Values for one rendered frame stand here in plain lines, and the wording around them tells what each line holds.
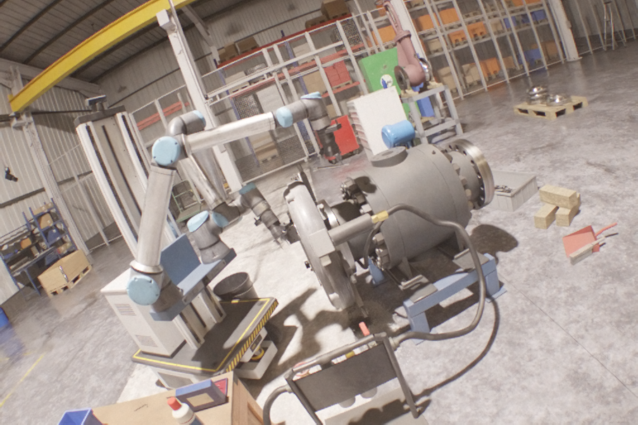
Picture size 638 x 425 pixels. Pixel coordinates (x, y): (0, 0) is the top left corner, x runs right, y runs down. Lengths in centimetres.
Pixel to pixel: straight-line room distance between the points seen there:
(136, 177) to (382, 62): 766
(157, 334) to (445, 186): 181
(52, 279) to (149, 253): 690
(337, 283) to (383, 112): 425
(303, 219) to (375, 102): 414
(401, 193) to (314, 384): 99
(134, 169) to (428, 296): 175
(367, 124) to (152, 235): 448
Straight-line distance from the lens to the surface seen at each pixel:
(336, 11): 1371
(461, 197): 183
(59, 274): 817
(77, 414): 181
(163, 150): 143
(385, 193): 170
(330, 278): 157
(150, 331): 213
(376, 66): 891
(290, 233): 180
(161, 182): 145
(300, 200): 162
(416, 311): 181
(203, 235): 200
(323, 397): 134
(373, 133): 553
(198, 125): 195
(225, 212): 174
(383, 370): 133
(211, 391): 133
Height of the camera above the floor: 132
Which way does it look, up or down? 13 degrees down
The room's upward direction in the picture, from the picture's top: 22 degrees counter-clockwise
